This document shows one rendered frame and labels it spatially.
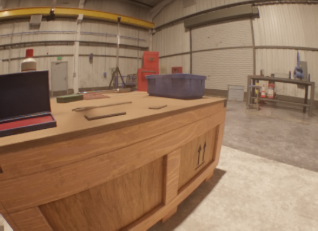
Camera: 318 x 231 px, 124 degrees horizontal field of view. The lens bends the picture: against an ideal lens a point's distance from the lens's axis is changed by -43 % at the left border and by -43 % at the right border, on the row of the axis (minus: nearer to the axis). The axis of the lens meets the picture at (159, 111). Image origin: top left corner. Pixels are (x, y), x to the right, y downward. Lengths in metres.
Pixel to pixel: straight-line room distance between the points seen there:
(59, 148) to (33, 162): 0.05
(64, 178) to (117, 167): 0.12
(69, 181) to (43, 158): 0.07
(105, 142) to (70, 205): 0.17
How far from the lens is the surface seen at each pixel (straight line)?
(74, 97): 0.73
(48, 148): 0.27
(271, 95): 6.88
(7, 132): 0.31
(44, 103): 0.44
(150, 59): 3.22
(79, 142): 0.27
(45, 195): 0.31
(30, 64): 0.60
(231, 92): 5.50
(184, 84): 0.67
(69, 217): 0.39
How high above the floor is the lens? 0.54
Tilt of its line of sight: 11 degrees down
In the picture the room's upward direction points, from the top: straight up
